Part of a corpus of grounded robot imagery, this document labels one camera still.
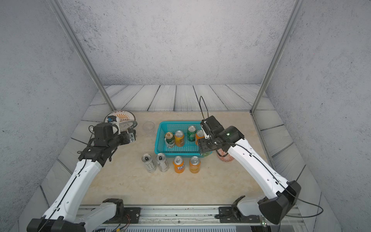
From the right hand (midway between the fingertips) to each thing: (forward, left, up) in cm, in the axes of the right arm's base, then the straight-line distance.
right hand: (206, 144), depth 73 cm
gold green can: (+12, +22, -13) cm, 28 cm away
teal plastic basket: (+11, +9, -24) cm, 28 cm away
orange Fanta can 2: (+16, +3, -13) cm, 21 cm away
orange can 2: (+13, +16, -14) cm, 25 cm away
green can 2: (+19, +8, -13) cm, 24 cm away
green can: (-3, 0, -5) cm, 5 cm away
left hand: (+7, +40, +2) cm, 41 cm away
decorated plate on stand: (+27, +53, -11) cm, 61 cm away
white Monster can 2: (-4, +23, -10) cm, 26 cm away
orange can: (-4, +6, -14) cm, 16 cm away
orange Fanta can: (-5, +14, -14) cm, 20 cm away
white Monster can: (-5, +31, -11) cm, 33 cm away
